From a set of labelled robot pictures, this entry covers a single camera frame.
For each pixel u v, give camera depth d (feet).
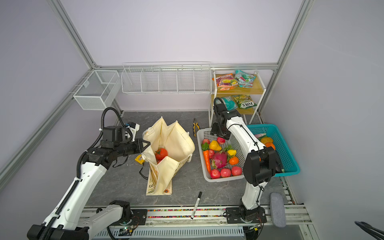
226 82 2.78
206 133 3.24
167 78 3.25
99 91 3.16
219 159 2.76
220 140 3.18
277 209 2.42
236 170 2.72
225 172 2.71
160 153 2.91
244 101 3.31
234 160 2.86
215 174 2.71
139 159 3.00
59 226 1.21
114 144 1.78
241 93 2.89
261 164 1.56
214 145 3.08
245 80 2.86
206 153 2.91
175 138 2.80
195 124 3.67
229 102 3.25
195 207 2.52
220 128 2.24
